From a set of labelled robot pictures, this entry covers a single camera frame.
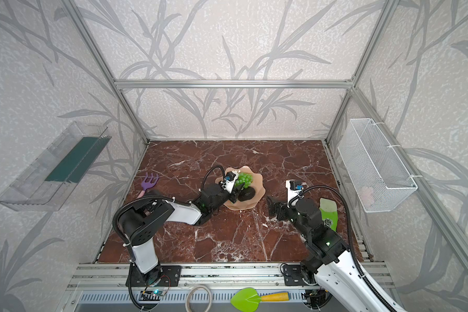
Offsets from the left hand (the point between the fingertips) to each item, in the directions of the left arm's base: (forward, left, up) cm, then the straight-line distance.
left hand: (243, 176), depth 89 cm
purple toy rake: (+2, +51, -14) cm, 53 cm away
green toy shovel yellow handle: (-45, -2, -11) cm, 47 cm away
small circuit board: (-44, +33, -14) cm, 57 cm away
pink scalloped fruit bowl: (+1, -7, -9) cm, 11 cm away
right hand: (-12, -13, +9) cm, 20 cm away
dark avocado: (-5, -2, -7) cm, 9 cm away
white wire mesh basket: (-16, -44, +23) cm, 52 cm away
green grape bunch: (0, 0, -1) cm, 1 cm away
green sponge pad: (-12, +55, +23) cm, 61 cm away
